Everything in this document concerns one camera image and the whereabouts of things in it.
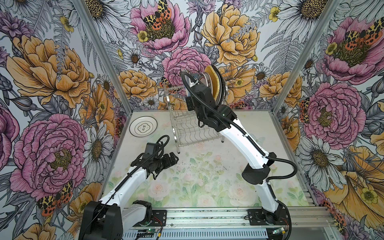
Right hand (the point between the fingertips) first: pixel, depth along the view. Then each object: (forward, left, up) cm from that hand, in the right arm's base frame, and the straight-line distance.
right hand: (193, 95), depth 70 cm
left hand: (-18, +14, -35) cm, 41 cm away
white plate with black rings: (+17, +38, -41) cm, 59 cm away
